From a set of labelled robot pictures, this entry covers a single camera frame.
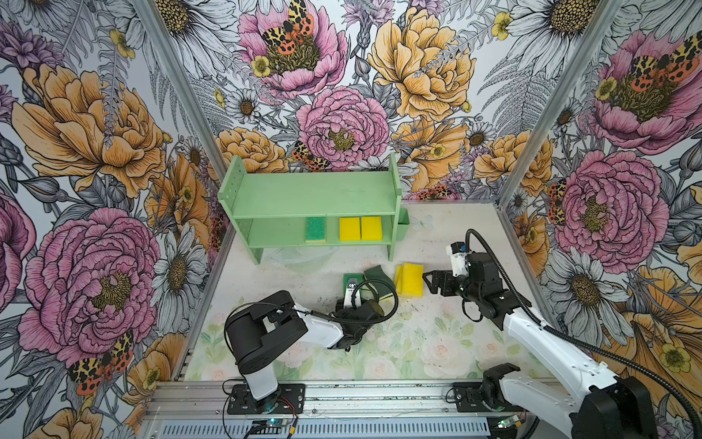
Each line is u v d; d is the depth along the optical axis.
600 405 0.39
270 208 0.85
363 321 0.69
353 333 0.69
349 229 0.94
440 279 0.75
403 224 1.09
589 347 0.45
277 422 0.71
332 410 0.73
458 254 0.74
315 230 0.95
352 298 0.79
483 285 0.63
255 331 0.48
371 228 0.95
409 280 0.92
